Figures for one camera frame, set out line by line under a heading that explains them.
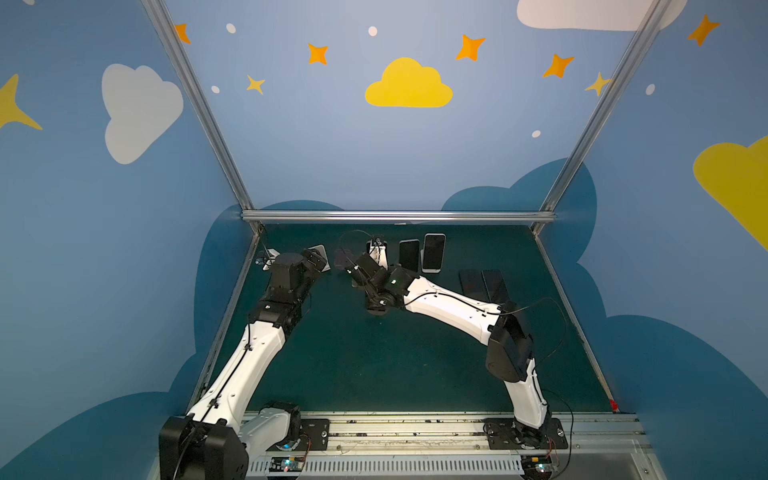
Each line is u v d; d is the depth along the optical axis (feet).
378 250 2.40
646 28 2.35
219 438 1.29
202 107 2.77
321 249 3.42
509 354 1.59
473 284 3.50
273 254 2.32
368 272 2.07
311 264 2.02
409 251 3.22
